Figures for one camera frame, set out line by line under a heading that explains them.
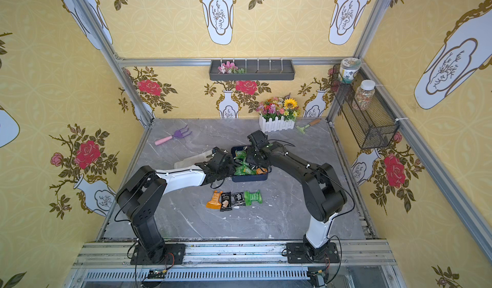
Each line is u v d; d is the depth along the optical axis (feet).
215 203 2.87
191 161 3.30
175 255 2.39
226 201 2.86
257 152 2.27
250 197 2.87
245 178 3.04
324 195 1.55
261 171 3.11
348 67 2.76
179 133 3.78
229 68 2.88
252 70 3.00
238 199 2.82
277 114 3.48
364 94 2.35
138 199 1.57
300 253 2.44
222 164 2.46
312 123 3.85
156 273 2.38
